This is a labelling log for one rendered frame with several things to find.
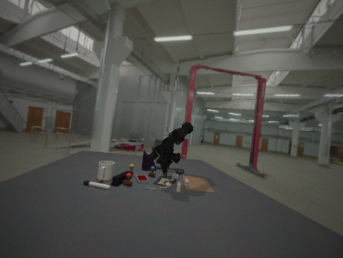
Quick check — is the white marker with black cap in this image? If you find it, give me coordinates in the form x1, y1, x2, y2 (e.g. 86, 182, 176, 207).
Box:
84, 180, 110, 189

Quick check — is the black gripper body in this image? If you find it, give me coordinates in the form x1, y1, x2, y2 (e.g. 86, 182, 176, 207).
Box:
157, 148, 174, 166

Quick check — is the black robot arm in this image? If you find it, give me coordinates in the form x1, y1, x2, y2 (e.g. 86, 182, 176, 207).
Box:
148, 122, 193, 163

